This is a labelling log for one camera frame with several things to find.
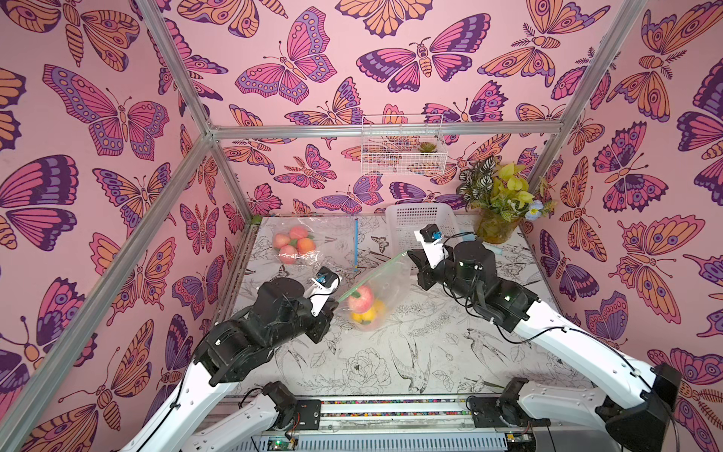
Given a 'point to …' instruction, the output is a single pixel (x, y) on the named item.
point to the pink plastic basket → (403, 219)
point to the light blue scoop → (472, 236)
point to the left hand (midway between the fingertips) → (336, 300)
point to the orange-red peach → (306, 245)
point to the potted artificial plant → (501, 197)
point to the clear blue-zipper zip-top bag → (317, 241)
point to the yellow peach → (372, 314)
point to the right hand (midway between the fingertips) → (414, 248)
